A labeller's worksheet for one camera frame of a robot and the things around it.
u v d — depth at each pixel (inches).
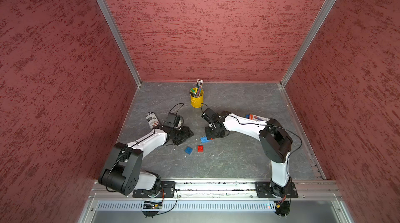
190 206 30.5
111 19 33.4
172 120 28.6
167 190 29.2
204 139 35.3
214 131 30.3
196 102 39.5
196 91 39.5
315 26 34.5
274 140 20.4
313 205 28.6
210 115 28.7
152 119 37.9
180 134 30.4
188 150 34.1
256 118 39.3
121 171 16.7
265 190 28.8
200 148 33.9
